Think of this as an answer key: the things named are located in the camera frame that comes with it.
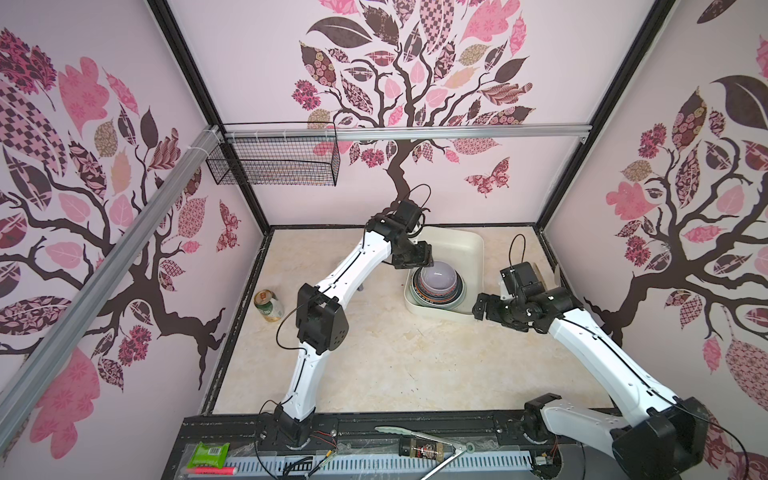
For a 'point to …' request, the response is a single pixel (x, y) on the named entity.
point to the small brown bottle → (420, 448)
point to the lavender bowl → (441, 277)
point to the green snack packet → (208, 454)
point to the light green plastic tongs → (461, 449)
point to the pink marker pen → (212, 470)
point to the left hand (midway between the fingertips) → (422, 266)
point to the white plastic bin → (464, 249)
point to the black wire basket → (303, 153)
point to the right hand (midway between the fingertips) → (488, 309)
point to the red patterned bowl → (438, 297)
